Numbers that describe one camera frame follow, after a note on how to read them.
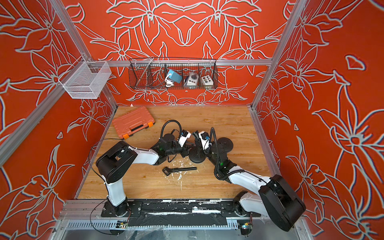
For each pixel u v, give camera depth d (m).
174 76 0.87
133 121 1.04
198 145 0.74
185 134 0.78
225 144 0.96
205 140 0.69
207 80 0.95
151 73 0.98
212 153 0.63
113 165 0.49
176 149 0.79
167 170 0.85
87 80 0.92
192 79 0.91
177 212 0.73
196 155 0.90
